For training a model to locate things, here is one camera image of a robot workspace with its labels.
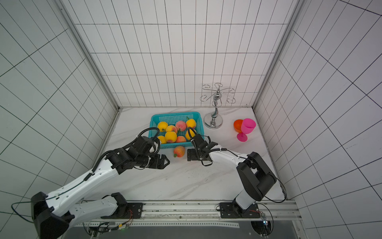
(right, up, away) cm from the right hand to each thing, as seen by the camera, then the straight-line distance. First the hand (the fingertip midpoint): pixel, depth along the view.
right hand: (194, 152), depth 91 cm
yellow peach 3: (-15, +9, +2) cm, 18 cm away
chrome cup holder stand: (+15, +20, +19) cm, 31 cm away
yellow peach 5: (-1, +11, +5) cm, 12 cm away
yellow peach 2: (-2, +18, +11) cm, 22 cm away
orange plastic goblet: (+31, +16, +13) cm, 38 cm away
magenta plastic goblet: (+33, +17, -1) cm, 37 cm away
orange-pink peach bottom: (-15, +15, +7) cm, 22 cm away
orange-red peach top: (-9, +1, -2) cm, 10 cm away
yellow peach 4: (-8, +8, +3) cm, 12 cm away
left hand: (-18, -3, -17) cm, 25 cm away
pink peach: (-9, +17, +9) cm, 21 cm away
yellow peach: (-22, +16, +10) cm, 29 cm away
